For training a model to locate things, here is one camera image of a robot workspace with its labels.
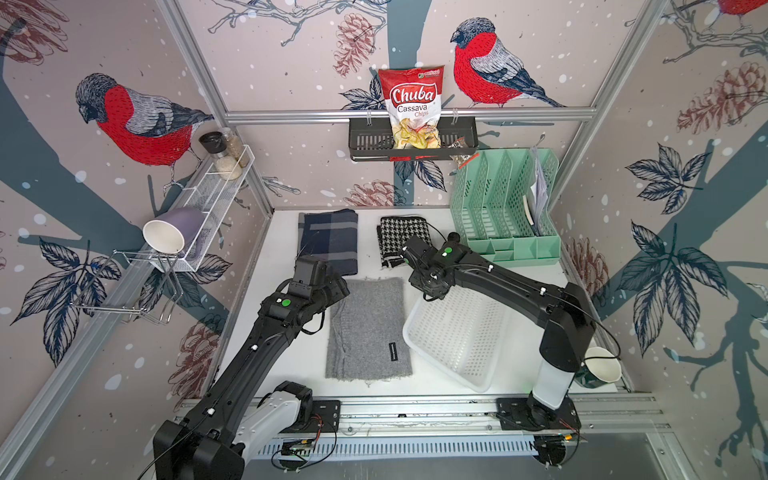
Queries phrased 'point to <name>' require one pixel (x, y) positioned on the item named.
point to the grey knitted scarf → (368, 337)
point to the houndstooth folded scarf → (393, 233)
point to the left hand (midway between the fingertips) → (343, 280)
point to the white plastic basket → (462, 333)
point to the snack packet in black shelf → (461, 159)
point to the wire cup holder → (140, 285)
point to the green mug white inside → (601, 366)
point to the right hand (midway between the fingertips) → (416, 284)
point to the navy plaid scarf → (331, 235)
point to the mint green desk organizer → (500, 200)
